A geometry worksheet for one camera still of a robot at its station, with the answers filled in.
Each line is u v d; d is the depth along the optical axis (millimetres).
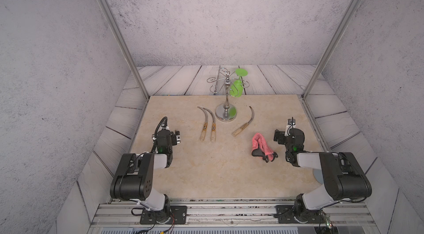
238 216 741
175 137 884
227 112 1111
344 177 447
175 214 728
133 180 446
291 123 791
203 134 1007
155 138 712
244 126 1035
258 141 912
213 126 1038
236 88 986
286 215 723
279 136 854
